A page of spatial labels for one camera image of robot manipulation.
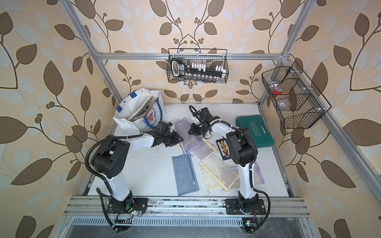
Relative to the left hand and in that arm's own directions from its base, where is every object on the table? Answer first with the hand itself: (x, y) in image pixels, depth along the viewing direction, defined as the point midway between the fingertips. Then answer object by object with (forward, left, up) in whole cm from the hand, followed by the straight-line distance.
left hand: (181, 138), depth 94 cm
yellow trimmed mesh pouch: (-20, -22, -6) cm, 30 cm away
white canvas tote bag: (+19, +35, +11) cm, 41 cm away
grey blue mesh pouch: (-25, -4, -1) cm, 25 cm away
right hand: (+5, -5, 0) cm, 7 cm away
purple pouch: (-1, -5, -2) cm, 5 cm away
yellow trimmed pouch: (+12, +26, +11) cm, 30 cm away
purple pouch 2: (-21, -30, -8) cm, 38 cm away
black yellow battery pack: (-4, -28, -4) cm, 28 cm away
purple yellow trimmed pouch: (-6, -15, -5) cm, 17 cm away
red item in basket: (+13, -54, +28) cm, 63 cm away
